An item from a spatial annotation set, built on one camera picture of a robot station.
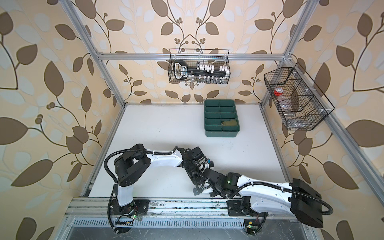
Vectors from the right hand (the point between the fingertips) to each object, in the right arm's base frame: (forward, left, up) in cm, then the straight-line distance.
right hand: (209, 180), depth 81 cm
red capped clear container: (+36, -39, +31) cm, 62 cm away
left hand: (-3, +3, 0) cm, 4 cm away
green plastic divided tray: (+50, -10, +2) cm, 51 cm away
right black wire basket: (+25, -46, +33) cm, 62 cm away
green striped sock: (+37, -18, +4) cm, 41 cm away
